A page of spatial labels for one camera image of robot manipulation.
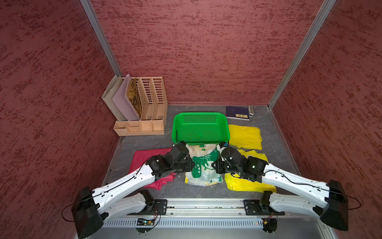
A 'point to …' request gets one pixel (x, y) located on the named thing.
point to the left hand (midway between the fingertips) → (192, 168)
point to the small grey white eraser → (250, 114)
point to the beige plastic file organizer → (153, 107)
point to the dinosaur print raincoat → (204, 156)
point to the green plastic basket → (197, 128)
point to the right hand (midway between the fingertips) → (212, 169)
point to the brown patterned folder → (134, 95)
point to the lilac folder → (121, 99)
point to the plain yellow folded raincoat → (247, 137)
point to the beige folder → (108, 96)
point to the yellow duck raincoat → (241, 184)
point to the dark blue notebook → (238, 112)
